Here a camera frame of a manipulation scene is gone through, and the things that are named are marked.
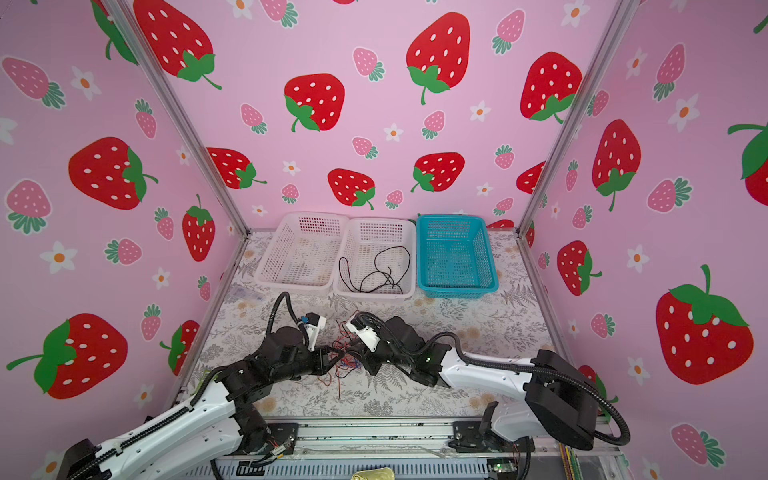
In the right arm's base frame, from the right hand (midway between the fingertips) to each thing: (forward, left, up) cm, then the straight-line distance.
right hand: (346, 348), depth 75 cm
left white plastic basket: (+41, +29, -13) cm, 53 cm away
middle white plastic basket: (+39, 0, -11) cm, 41 cm away
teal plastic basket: (+48, -29, -16) cm, 58 cm away
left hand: (-1, 0, -2) cm, 2 cm away
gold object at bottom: (-24, -13, -10) cm, 29 cm away
